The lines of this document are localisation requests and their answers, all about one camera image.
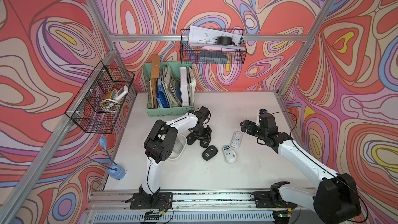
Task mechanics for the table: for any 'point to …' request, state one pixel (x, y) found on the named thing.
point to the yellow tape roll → (111, 96)
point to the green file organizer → (169, 87)
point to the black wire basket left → (97, 103)
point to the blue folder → (161, 98)
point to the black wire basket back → (199, 54)
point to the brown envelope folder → (155, 72)
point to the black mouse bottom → (209, 152)
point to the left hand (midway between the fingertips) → (208, 139)
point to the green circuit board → (152, 215)
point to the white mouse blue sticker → (230, 154)
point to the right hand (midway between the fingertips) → (247, 129)
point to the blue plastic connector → (116, 171)
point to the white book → (184, 86)
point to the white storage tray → (180, 145)
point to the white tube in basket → (123, 91)
